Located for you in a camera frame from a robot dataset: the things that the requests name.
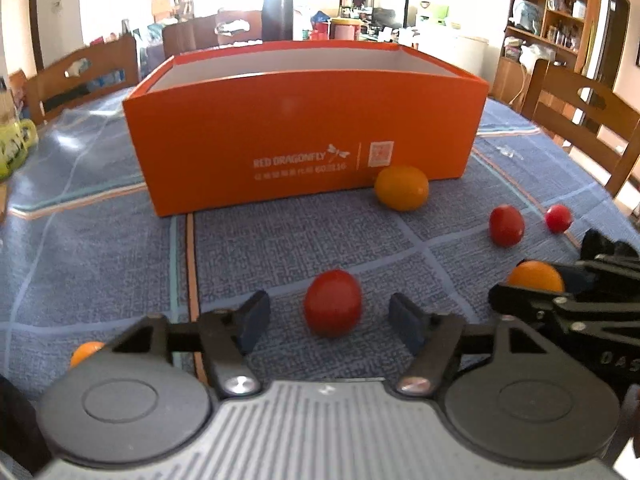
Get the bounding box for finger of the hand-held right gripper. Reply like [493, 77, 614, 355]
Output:
[487, 282, 640, 333]
[562, 229, 640, 293]

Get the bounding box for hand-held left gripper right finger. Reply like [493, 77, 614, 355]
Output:
[389, 292, 556, 395]

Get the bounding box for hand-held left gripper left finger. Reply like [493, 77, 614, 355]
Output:
[112, 290, 273, 396]

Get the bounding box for orange kumquat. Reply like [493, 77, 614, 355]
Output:
[506, 260, 566, 295]
[70, 341, 107, 368]

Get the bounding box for large red cherry tomato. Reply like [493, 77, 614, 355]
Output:
[303, 269, 363, 338]

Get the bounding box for orange cardboard box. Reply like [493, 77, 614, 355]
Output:
[122, 40, 490, 217]

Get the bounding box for small red cherry tomato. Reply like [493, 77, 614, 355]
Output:
[545, 204, 574, 234]

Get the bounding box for oval red cherry tomato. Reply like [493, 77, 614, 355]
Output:
[488, 205, 526, 248]

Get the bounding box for yellow-orange tangerine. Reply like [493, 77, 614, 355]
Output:
[374, 165, 430, 212]

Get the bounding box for blue patterned tablecloth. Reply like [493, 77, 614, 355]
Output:
[0, 85, 640, 411]

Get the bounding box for wooden chair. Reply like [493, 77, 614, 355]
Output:
[24, 35, 141, 127]
[520, 57, 640, 216]
[162, 9, 263, 63]

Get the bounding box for white chest freezer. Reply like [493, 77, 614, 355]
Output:
[450, 35, 490, 91]

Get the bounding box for wooden bookshelf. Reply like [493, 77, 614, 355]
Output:
[492, 0, 606, 101]

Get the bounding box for green mug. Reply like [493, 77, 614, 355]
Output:
[0, 119, 38, 181]

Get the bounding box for red and pink tin can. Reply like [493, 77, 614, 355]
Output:
[330, 17, 362, 41]

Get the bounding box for green carton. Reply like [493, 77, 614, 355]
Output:
[417, 4, 451, 26]

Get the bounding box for black television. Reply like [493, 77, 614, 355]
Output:
[372, 0, 410, 28]

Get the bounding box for black thermos bottle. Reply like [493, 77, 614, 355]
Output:
[261, 0, 296, 42]

